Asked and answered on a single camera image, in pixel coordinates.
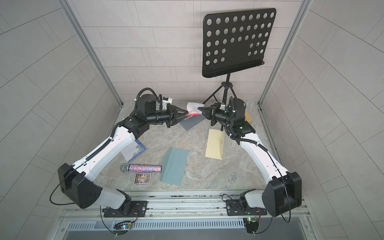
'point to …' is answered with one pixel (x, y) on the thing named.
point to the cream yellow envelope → (214, 148)
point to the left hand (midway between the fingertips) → (190, 113)
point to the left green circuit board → (122, 227)
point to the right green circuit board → (252, 224)
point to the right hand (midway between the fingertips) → (198, 108)
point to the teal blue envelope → (173, 163)
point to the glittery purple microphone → (126, 167)
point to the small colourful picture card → (142, 178)
